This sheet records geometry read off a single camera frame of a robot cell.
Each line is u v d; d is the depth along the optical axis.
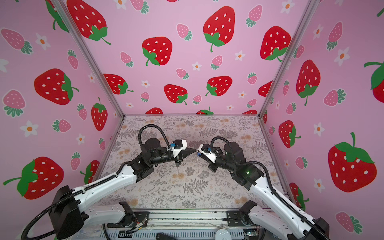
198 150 0.60
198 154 0.69
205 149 0.57
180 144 0.56
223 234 0.66
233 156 0.51
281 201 0.44
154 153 0.56
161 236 0.70
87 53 0.84
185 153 0.58
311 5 0.68
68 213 0.39
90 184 0.46
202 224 0.73
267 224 0.54
